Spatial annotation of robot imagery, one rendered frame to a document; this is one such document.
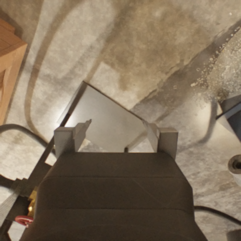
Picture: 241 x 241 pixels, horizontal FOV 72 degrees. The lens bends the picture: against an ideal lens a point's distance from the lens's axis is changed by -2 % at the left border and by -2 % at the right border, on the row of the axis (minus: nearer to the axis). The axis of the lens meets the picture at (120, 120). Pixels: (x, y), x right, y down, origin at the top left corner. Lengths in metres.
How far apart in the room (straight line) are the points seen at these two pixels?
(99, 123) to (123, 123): 0.12
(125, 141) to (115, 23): 0.56
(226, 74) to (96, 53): 0.50
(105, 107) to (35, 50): 0.37
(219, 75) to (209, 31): 0.17
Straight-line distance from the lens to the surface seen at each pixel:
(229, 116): 0.88
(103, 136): 0.91
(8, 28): 0.77
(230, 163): 0.34
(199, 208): 0.98
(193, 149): 0.99
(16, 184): 0.56
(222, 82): 0.78
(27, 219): 0.53
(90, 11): 0.67
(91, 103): 0.79
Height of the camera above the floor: 0.64
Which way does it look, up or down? 51 degrees down
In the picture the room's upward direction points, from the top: 170 degrees counter-clockwise
